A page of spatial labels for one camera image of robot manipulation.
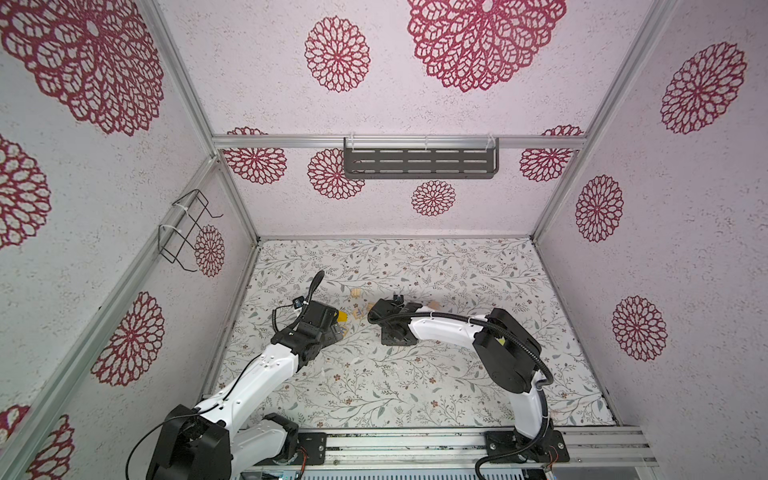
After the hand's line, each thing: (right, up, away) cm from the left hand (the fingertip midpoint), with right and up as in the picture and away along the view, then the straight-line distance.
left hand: (321, 337), depth 86 cm
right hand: (+20, -1, +7) cm, 21 cm away
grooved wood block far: (+9, +12, +17) cm, 22 cm away
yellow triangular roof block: (+5, +4, +12) cm, 13 cm away
